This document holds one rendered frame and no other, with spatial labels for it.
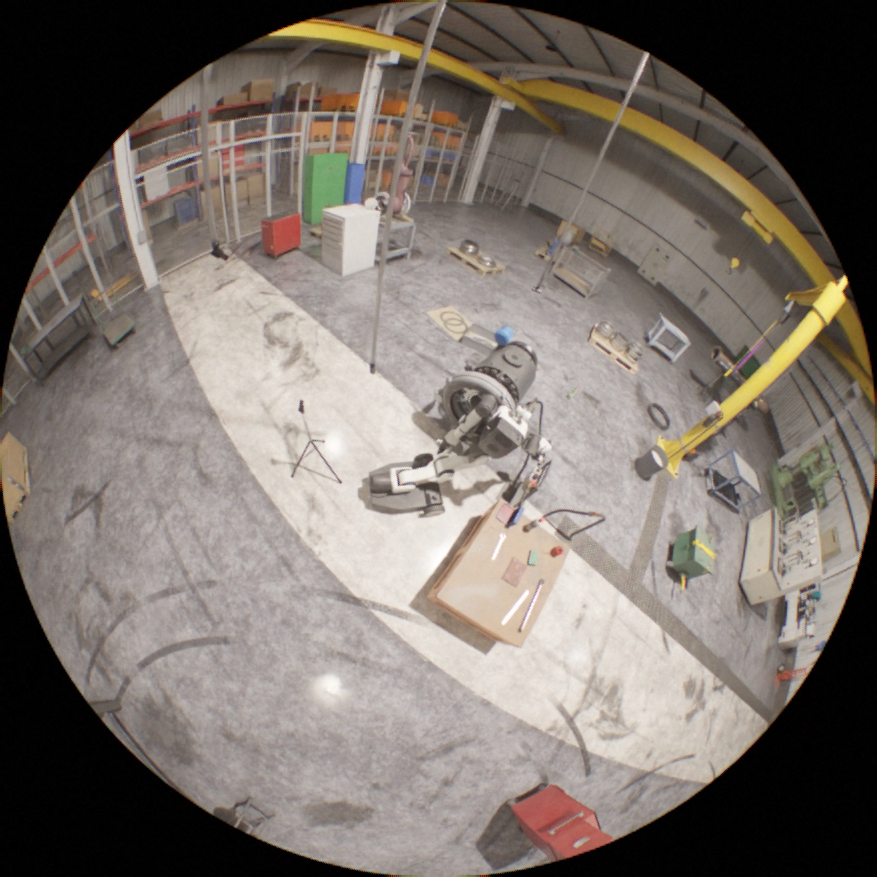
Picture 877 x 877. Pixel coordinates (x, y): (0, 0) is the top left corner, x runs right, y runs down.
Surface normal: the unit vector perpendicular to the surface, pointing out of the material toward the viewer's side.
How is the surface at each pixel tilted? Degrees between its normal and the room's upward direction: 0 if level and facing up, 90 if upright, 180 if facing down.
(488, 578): 0
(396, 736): 0
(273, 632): 0
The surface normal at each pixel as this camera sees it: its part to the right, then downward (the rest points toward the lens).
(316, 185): 0.74, 0.64
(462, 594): 0.22, -0.51
